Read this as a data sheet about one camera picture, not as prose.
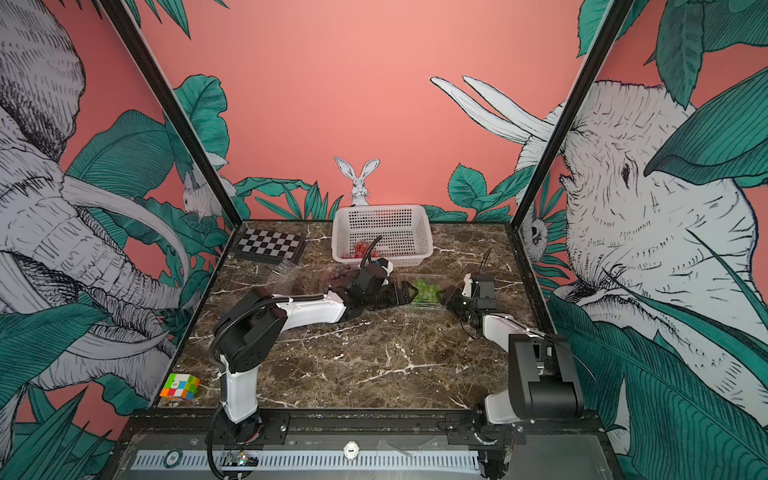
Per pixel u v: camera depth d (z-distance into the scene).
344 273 0.97
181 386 0.76
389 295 0.82
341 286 0.76
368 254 1.07
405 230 1.27
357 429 0.75
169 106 0.85
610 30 0.72
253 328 0.51
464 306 0.80
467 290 0.84
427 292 0.95
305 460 0.70
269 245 1.08
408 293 0.82
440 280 1.04
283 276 1.02
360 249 1.07
